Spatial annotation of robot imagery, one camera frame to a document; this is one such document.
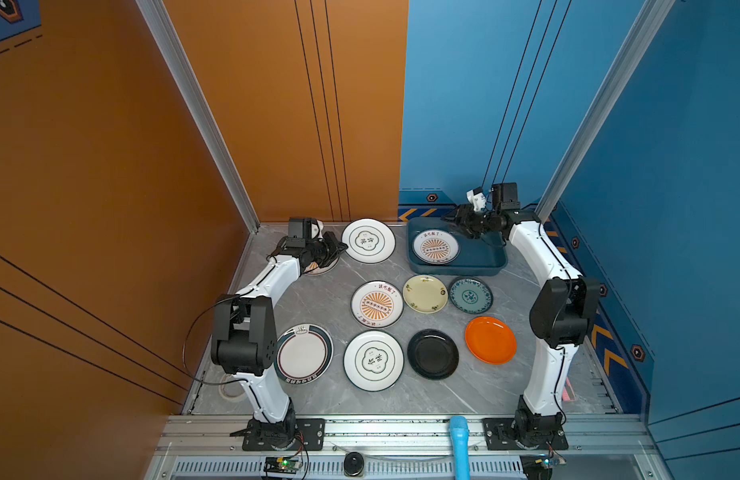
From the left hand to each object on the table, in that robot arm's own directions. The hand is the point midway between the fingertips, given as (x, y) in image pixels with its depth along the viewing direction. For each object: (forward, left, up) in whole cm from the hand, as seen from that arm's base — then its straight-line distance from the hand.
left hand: (350, 242), depth 92 cm
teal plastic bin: (+9, -45, -16) cm, 49 cm away
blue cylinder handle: (-50, -29, -15) cm, 60 cm away
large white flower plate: (-31, -8, -17) cm, 36 cm away
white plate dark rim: (-28, +13, -18) cm, 36 cm away
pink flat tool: (-39, -60, -16) cm, 73 cm away
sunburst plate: (-13, +9, +3) cm, 16 cm away
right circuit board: (-54, -50, -17) cm, 75 cm away
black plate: (-28, -26, -18) cm, 42 cm away
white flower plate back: (+2, -6, -2) cm, 7 cm away
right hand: (+4, -29, +6) cm, 30 cm away
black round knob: (-55, -4, -8) cm, 56 cm away
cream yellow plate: (-8, -25, -17) cm, 31 cm away
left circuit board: (-55, +13, -19) cm, 60 cm away
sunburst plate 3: (-12, -9, -17) cm, 22 cm away
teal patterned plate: (-8, -40, -17) cm, 44 cm away
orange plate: (-25, -42, -14) cm, 51 cm away
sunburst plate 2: (+13, -30, -16) cm, 36 cm away
